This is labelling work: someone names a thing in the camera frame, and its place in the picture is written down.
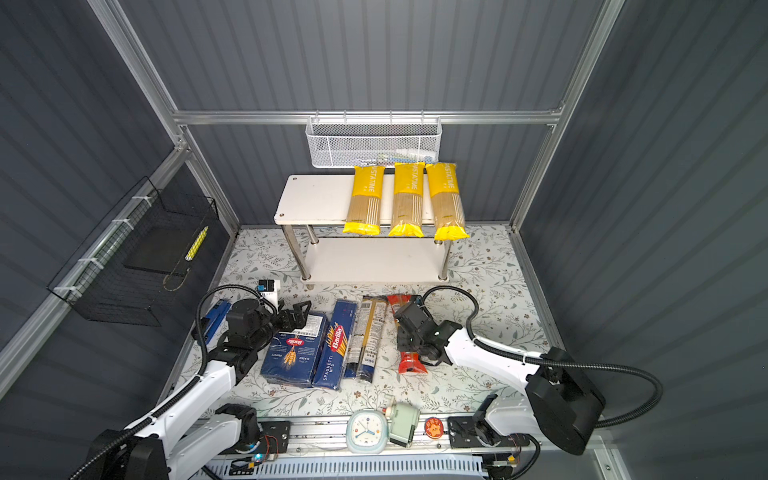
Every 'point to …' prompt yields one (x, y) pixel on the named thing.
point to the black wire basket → (140, 252)
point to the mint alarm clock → (367, 431)
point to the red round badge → (434, 427)
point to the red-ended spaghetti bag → (409, 362)
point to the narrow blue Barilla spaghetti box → (333, 356)
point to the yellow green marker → (197, 244)
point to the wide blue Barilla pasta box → (292, 357)
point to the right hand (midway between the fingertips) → (406, 338)
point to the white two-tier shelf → (305, 201)
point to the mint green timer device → (402, 419)
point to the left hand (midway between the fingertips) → (296, 302)
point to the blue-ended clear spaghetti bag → (367, 338)
